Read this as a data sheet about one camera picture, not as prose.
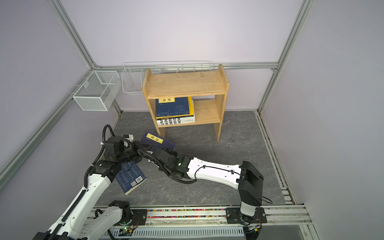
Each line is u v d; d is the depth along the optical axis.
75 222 0.41
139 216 0.74
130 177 0.86
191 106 0.86
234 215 0.74
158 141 0.81
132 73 0.96
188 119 0.83
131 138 0.74
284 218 0.74
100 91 0.98
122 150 0.62
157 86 0.74
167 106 0.84
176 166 0.53
